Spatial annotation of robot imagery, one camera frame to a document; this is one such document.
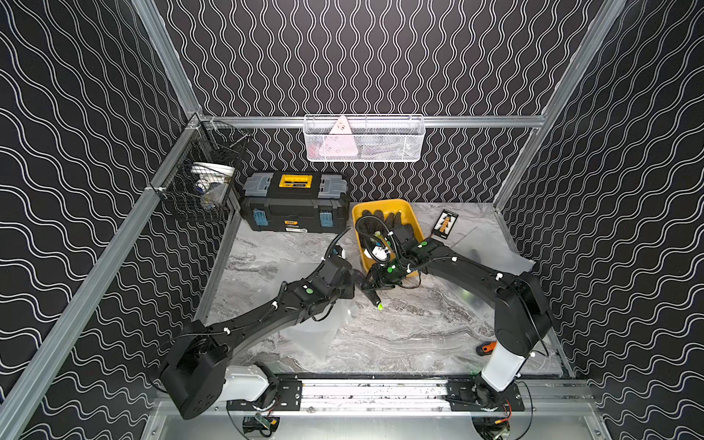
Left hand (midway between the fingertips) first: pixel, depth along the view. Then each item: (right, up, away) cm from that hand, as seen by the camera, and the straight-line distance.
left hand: (351, 276), depth 83 cm
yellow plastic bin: (+17, +24, +35) cm, 46 cm away
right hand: (+4, -3, 0) cm, 5 cm away
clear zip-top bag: (-11, -19, -2) cm, 22 cm away
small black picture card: (+38, +17, +30) cm, 51 cm away
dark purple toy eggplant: (+7, -5, -4) cm, 9 cm away
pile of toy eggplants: (+8, +17, +26) cm, 32 cm away
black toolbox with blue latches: (-18, +24, +16) cm, 34 cm away
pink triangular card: (-4, +42, +7) cm, 43 cm away
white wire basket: (+6, +58, +47) cm, 75 cm away
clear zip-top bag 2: (+54, +8, +24) cm, 59 cm away
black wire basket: (-47, +27, +1) cm, 54 cm away
